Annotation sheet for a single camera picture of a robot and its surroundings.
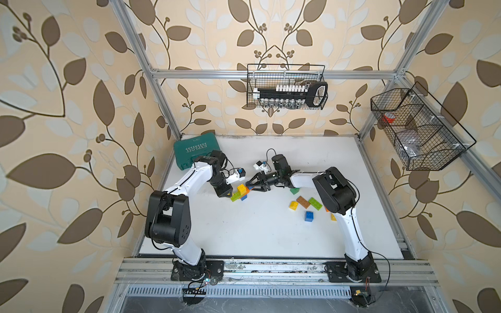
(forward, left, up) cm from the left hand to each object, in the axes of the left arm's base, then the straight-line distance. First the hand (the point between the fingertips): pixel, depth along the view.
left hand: (224, 188), depth 88 cm
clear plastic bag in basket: (+6, -74, +24) cm, 78 cm away
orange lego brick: (+1, -11, -3) cm, 11 cm away
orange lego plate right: (-18, -38, +19) cm, 46 cm away
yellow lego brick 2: (-5, -32, -6) cm, 33 cm away
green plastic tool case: (+27, +25, -4) cm, 37 cm away
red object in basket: (+25, -74, +22) cm, 81 cm away
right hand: (+3, -11, -3) cm, 12 cm away
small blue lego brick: (-1, -9, -8) cm, 12 cm away
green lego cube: (+3, -34, -7) cm, 35 cm away
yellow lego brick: (0, -8, +1) cm, 8 cm away
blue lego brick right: (-11, -38, -5) cm, 40 cm away
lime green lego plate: (-2, -6, -3) cm, 7 cm away
